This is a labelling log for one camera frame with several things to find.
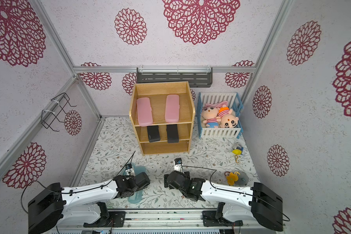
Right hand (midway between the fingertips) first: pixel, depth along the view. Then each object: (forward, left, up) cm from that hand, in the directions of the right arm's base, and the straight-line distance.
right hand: (174, 175), depth 82 cm
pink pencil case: (+25, +16, +26) cm, 39 cm away
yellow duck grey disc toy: (0, -35, -3) cm, 35 cm away
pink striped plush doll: (+43, -24, +7) cm, 50 cm away
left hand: (-3, +21, -5) cm, 22 cm away
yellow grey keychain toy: (+19, -41, -4) cm, 45 cm away
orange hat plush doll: (+41, -35, +5) cm, 54 cm away
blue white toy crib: (+58, -45, +4) cm, 74 cm away
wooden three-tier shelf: (+25, +6, +25) cm, 36 cm away
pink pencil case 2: (+29, +1, +25) cm, 38 cm away
